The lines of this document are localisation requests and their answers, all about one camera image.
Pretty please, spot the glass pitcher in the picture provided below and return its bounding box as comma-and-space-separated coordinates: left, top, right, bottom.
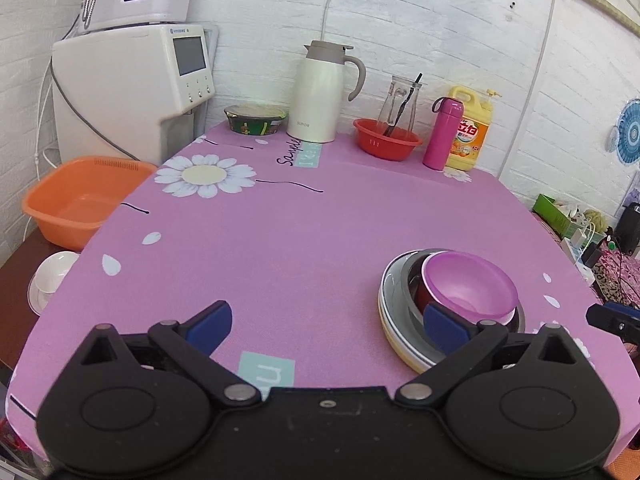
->
376, 75, 425, 137

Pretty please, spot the yellow detergent bottle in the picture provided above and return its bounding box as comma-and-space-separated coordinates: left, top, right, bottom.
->
446, 85, 502, 174

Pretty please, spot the red plastic basket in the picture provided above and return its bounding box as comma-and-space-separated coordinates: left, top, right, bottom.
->
353, 118, 423, 162

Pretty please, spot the green box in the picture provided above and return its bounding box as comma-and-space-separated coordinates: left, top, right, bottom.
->
531, 194, 571, 237

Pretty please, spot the instant noodle bowl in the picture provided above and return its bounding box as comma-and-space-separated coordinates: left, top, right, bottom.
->
223, 104, 289, 137

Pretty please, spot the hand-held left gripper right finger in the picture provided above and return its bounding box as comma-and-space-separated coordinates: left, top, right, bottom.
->
395, 304, 576, 407

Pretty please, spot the brown wooden side table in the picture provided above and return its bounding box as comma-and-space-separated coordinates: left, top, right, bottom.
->
0, 230, 83, 371

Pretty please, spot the pink floral tablecloth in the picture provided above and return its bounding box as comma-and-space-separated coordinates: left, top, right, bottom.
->
5, 120, 626, 461

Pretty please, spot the white cup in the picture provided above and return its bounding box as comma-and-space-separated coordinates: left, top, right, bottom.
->
34, 251, 81, 295

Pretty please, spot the black stirring stick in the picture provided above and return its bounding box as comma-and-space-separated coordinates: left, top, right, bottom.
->
382, 73, 423, 137

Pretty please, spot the dark patterned cloth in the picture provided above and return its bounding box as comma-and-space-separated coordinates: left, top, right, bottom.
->
595, 270, 640, 306

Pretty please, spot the white saucer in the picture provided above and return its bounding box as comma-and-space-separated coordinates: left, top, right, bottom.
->
27, 275, 66, 317

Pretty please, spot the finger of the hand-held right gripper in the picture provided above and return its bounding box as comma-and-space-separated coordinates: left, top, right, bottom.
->
585, 302, 640, 346

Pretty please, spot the white silver-rimmed plate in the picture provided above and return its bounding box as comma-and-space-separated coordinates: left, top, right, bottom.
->
381, 254, 525, 361

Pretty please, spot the purple plastic bowl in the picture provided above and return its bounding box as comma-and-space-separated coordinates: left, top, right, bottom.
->
422, 251, 520, 322

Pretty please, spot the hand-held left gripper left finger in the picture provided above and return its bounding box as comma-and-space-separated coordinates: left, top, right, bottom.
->
80, 300, 262, 407

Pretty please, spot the white water dispenser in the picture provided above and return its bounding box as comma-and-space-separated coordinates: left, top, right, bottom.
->
51, 23, 217, 167

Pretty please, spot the red ceramic bowl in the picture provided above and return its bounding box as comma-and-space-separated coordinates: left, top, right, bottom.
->
414, 257, 517, 327

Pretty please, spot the pink floral cloth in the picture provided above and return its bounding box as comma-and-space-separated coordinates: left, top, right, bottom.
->
595, 247, 640, 283

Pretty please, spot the cream thermos jug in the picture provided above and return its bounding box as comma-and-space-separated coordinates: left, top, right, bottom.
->
286, 40, 367, 144

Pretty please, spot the large blue wall decoration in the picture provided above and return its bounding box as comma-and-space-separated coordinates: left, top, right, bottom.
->
614, 100, 640, 167

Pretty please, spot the stainless steel bowl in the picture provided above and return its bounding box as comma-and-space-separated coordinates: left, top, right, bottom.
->
400, 248, 526, 333

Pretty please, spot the white power strip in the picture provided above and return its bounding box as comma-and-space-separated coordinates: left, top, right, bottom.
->
560, 235, 601, 286

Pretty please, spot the pink thermos bottle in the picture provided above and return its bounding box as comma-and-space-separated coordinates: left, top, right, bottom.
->
422, 97, 465, 171

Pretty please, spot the black boxy device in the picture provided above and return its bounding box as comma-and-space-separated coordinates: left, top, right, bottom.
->
615, 202, 640, 253

